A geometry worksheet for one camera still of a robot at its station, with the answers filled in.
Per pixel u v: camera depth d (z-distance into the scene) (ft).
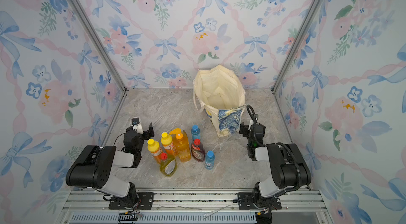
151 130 2.81
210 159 2.45
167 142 2.37
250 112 2.55
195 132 2.71
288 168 1.49
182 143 2.54
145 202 2.41
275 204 2.38
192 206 2.42
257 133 2.35
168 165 2.41
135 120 2.56
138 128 2.61
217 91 3.68
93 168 1.46
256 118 2.63
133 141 2.29
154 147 2.32
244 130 2.81
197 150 2.47
